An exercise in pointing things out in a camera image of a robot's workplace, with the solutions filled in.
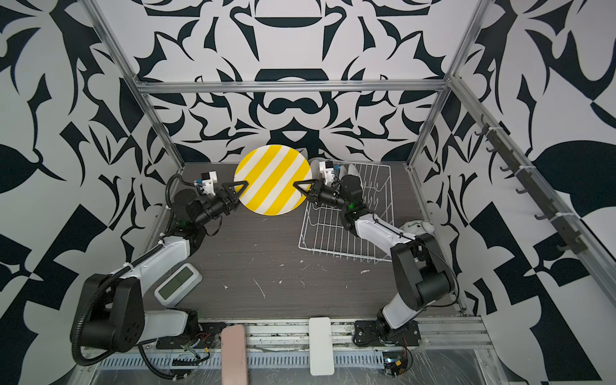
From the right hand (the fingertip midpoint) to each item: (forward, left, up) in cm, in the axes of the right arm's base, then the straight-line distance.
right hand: (293, 184), depth 76 cm
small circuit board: (-44, -29, -29) cm, 61 cm away
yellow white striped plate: (+5, +7, 0) cm, 9 cm away
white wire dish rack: (-2, -10, -25) cm, 27 cm away
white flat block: (-41, -8, -24) cm, 48 cm away
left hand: (+2, +16, -1) cm, 16 cm away
